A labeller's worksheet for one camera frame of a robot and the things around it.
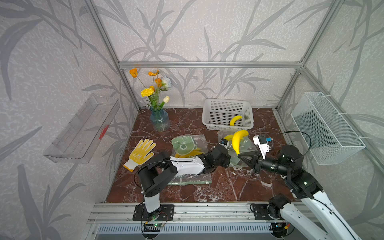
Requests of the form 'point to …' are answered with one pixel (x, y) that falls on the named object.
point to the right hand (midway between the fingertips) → (238, 154)
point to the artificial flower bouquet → (153, 92)
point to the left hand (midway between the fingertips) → (230, 158)
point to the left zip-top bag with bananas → (189, 146)
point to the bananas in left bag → (197, 151)
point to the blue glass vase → (160, 119)
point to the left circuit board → (155, 227)
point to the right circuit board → (279, 230)
